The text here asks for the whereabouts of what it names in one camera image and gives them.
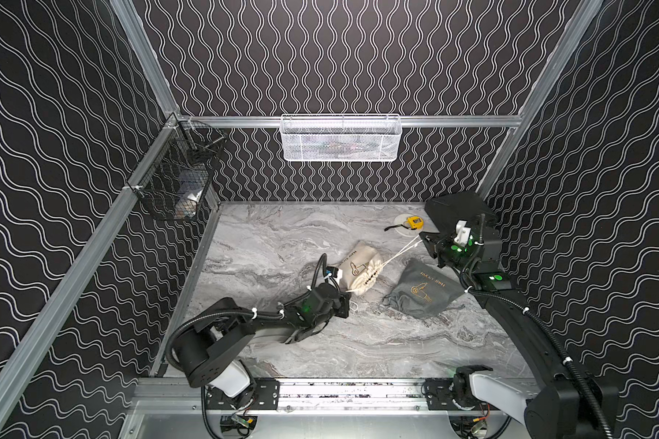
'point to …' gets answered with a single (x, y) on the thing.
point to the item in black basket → (186, 208)
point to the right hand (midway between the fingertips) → (420, 229)
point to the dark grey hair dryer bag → (423, 290)
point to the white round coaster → (408, 232)
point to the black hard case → (445, 211)
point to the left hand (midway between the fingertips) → (353, 292)
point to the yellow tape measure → (415, 222)
